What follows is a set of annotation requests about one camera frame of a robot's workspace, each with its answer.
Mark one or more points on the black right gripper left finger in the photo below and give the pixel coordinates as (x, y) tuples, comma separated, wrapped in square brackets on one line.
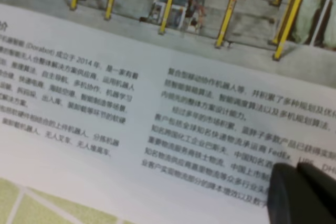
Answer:
[(291, 200)]

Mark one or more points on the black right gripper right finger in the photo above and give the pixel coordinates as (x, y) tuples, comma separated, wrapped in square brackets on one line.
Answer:
[(322, 184)]

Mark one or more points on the white robotics magazine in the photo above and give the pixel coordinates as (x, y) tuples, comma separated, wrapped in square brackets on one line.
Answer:
[(155, 129)]

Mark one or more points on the green checkered tablecloth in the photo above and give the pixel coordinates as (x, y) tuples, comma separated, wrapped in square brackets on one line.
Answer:
[(20, 204)]

